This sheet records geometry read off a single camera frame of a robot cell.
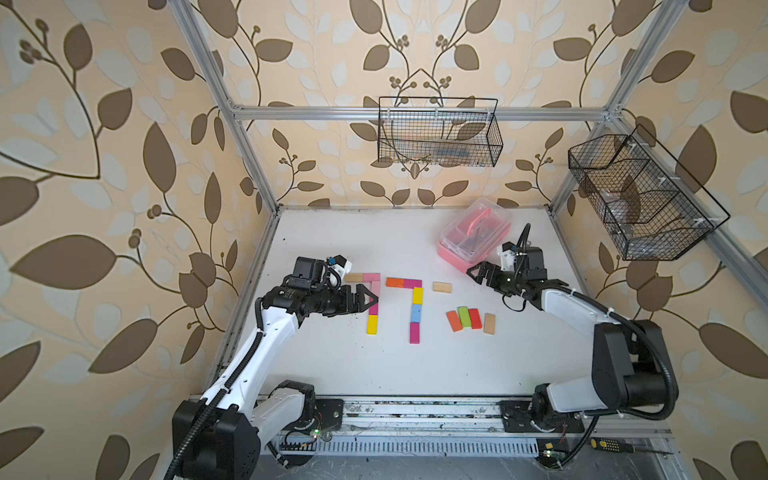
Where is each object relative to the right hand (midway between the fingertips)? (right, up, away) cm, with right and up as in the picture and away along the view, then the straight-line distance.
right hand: (478, 276), depth 92 cm
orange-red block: (-8, -14, -1) cm, 16 cm away
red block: (-1, -13, -1) cm, 13 cm away
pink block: (-35, -2, +8) cm, 36 cm away
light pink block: (-32, -5, +7) cm, 33 cm away
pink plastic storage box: (+2, +13, +13) cm, 19 cm away
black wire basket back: (-10, +47, +6) cm, 48 cm away
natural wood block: (-40, -2, +9) cm, 41 cm away
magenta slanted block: (-20, -16, -4) cm, 26 cm away
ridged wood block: (-10, -5, +8) cm, 13 cm away
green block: (-4, -12, 0) cm, 13 cm away
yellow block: (-18, -7, +5) cm, 20 cm away
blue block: (-19, -12, 0) cm, 23 cm away
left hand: (-35, -4, -15) cm, 38 cm away
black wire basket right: (+38, +19, -19) cm, 46 cm away
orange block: (-26, -3, +8) cm, 27 cm away
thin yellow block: (-33, -15, -1) cm, 36 cm away
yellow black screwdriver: (+26, -36, -23) cm, 51 cm away
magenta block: (-20, -3, +8) cm, 22 cm away
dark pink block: (-33, -11, +1) cm, 35 cm away
